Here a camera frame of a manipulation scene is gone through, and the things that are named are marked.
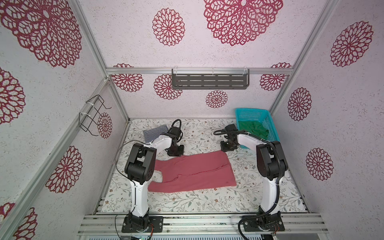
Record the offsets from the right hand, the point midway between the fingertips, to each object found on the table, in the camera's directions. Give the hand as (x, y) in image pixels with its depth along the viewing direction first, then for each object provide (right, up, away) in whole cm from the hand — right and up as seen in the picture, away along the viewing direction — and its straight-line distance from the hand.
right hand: (223, 146), depth 102 cm
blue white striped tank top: (-52, +8, +7) cm, 53 cm away
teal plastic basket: (+33, +22, +13) cm, 42 cm away
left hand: (-30, -6, -3) cm, 31 cm away
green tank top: (+24, +13, +7) cm, 29 cm away
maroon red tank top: (-21, -14, -7) cm, 26 cm away
